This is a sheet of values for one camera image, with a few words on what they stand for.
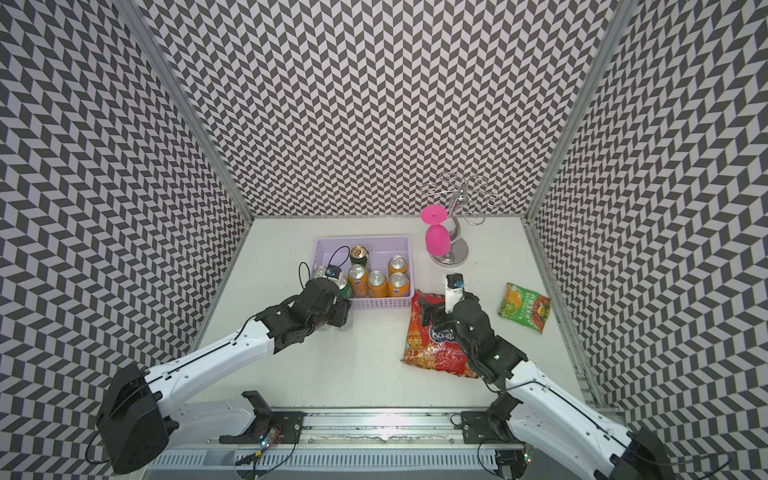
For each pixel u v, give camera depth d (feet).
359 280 2.91
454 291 2.14
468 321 1.81
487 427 2.17
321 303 2.00
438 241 2.97
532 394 1.64
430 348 2.69
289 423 2.39
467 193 2.68
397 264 3.08
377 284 2.92
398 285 2.92
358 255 3.07
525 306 2.99
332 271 2.35
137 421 1.24
